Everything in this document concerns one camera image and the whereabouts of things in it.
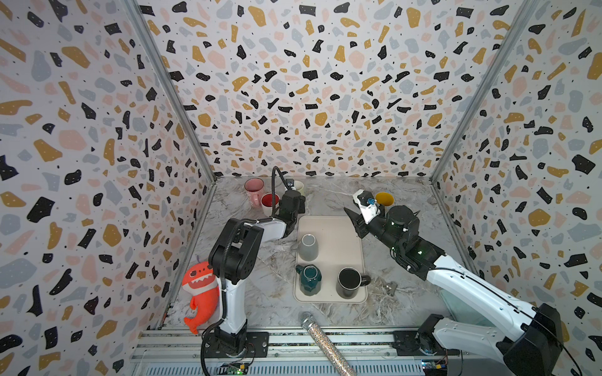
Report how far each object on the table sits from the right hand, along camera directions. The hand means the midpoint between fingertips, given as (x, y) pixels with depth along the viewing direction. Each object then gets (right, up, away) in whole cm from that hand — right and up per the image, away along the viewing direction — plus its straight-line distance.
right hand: (353, 204), depth 72 cm
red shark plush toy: (-50, -26, +6) cm, 57 cm away
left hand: (-19, +4, +29) cm, 34 cm away
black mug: (0, -26, +6) cm, 27 cm away
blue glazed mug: (+19, +2, +32) cm, 37 cm away
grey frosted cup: (-14, -16, +15) cm, 27 cm away
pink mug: (-40, +7, +35) cm, 53 cm away
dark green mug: (-13, -25, +6) cm, 29 cm away
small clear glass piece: (+16, -31, +14) cm, 37 cm away
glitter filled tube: (-8, -43, -1) cm, 43 cm away
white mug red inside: (-34, 0, +34) cm, 48 cm away
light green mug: (-19, +7, +32) cm, 37 cm away
